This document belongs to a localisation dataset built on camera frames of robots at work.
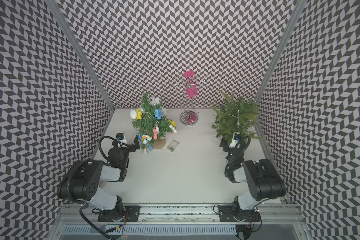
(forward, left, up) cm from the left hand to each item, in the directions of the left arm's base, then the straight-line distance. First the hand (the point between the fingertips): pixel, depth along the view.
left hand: (129, 136), depth 90 cm
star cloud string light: (-2, -11, +21) cm, 24 cm away
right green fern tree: (+1, -61, +18) cm, 63 cm away
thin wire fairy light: (-5, -61, +17) cm, 64 cm away
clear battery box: (-1, -26, -11) cm, 28 cm away
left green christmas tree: (-4, -18, +15) cm, 24 cm away
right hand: (-1, -62, 0) cm, 62 cm away
